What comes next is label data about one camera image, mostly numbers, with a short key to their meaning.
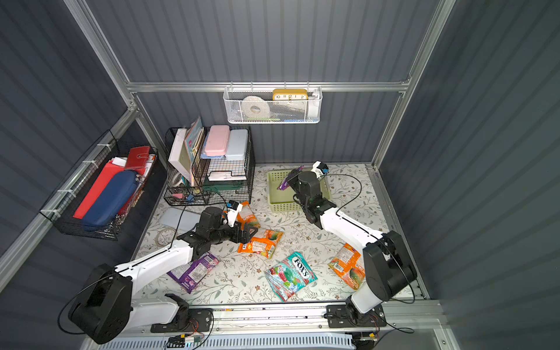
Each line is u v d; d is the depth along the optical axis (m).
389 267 0.44
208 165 0.96
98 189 0.72
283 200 1.04
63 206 0.62
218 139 0.97
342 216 0.57
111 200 0.67
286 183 0.83
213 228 0.68
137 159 0.79
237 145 0.97
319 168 0.75
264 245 0.88
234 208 0.76
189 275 0.81
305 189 0.62
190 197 1.05
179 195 1.05
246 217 0.96
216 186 0.98
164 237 0.94
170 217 0.99
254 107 0.85
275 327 0.74
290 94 0.87
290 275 0.81
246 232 0.76
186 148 0.89
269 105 0.86
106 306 0.41
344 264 0.85
